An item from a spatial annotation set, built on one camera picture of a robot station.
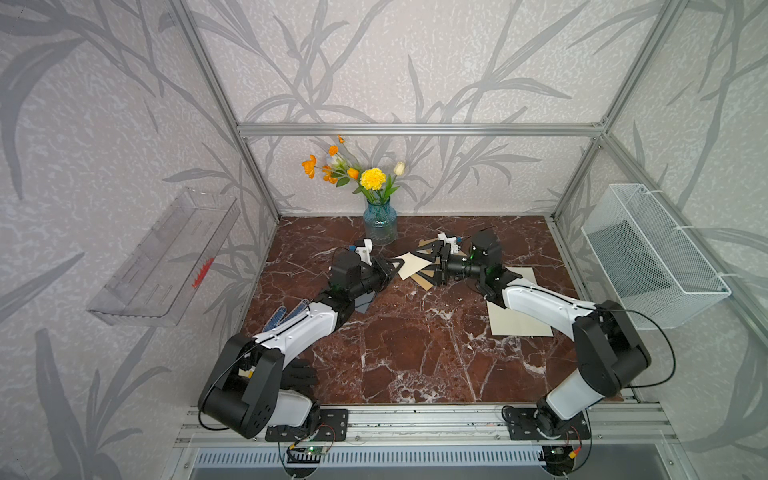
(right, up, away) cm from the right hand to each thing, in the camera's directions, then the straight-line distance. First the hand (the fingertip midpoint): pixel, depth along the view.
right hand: (411, 260), depth 76 cm
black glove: (-31, -33, +6) cm, 46 cm away
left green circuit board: (-23, -45, -6) cm, 51 cm away
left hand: (-1, -1, +3) cm, 4 cm away
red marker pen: (-47, -2, -11) cm, 48 cm away
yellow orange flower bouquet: (-11, +22, +11) cm, 27 cm away
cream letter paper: (0, -1, +4) cm, 4 cm away
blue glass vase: (-10, +12, +28) cm, 32 cm away
